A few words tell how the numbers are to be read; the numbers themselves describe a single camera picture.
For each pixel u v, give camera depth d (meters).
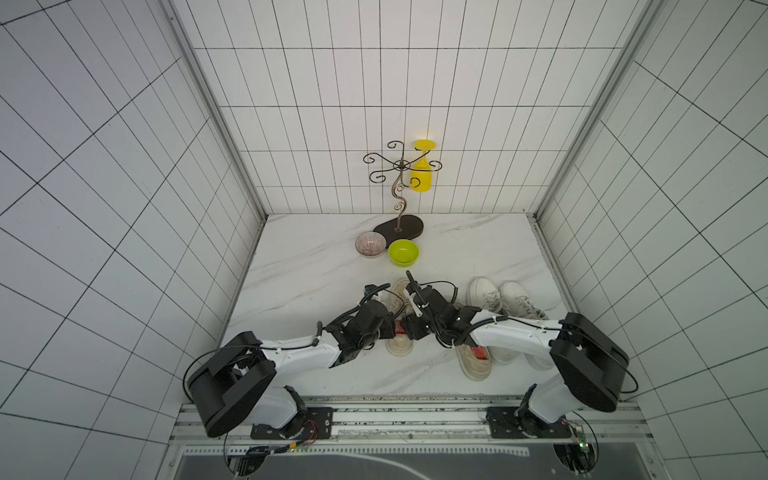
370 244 1.07
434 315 0.66
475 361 0.76
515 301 0.88
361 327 0.65
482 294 0.91
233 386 0.42
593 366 0.43
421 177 1.01
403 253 1.06
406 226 1.13
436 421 0.74
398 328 0.85
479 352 0.81
